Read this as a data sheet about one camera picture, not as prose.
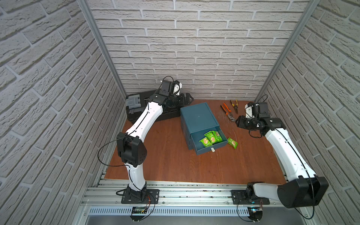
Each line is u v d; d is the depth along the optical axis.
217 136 0.78
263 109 0.59
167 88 0.64
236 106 1.16
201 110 0.85
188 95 0.73
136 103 0.94
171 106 0.72
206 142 0.77
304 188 0.39
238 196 0.74
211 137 0.79
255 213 0.69
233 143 0.92
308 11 0.71
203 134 0.80
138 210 0.73
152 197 0.76
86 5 0.70
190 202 0.73
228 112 1.12
